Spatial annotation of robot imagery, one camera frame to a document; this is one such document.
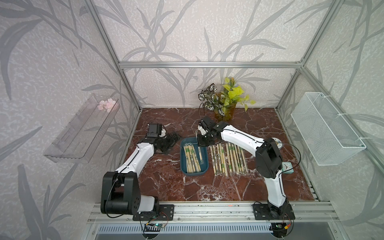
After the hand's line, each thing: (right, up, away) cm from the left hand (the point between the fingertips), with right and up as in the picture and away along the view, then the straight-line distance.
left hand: (179, 141), depth 86 cm
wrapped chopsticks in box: (+7, -13, +5) cm, 16 cm away
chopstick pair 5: (+34, -12, +7) cm, 37 cm away
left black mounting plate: (-4, -34, -13) cm, 37 cm away
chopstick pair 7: (+29, +1, -27) cm, 40 cm away
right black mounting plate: (+43, -34, -13) cm, 57 cm away
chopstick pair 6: (+37, -13, +5) cm, 40 cm away
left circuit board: (-10, -40, -14) cm, 44 cm away
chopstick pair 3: (+31, -11, +7) cm, 34 cm away
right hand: (+10, -2, +3) cm, 11 cm away
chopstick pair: (+25, -12, +7) cm, 29 cm away
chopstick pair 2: (+27, -12, +6) cm, 30 cm away
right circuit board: (+51, -40, -15) cm, 67 cm away
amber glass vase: (+35, +19, +29) cm, 49 cm away
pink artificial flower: (-36, +20, -9) cm, 42 cm away
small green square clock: (+64, -15, +1) cm, 65 cm away
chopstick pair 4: (+33, -8, +10) cm, 35 cm away
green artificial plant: (+32, +29, +13) cm, 45 cm away
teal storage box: (+14, -9, +8) cm, 18 cm away
